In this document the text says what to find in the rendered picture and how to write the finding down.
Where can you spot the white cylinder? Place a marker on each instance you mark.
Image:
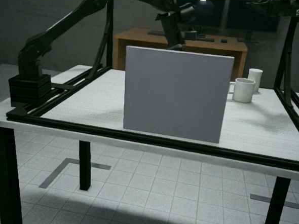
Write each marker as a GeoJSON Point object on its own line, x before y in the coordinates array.
{"type": "Point", "coordinates": [255, 74]}

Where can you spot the white mug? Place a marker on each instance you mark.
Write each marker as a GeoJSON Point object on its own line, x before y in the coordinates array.
{"type": "Point", "coordinates": [243, 90]}

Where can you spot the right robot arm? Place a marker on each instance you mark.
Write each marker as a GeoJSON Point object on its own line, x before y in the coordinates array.
{"type": "Point", "coordinates": [38, 45]}

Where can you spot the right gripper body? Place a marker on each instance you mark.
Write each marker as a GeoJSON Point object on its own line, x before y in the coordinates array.
{"type": "Point", "coordinates": [172, 37]}

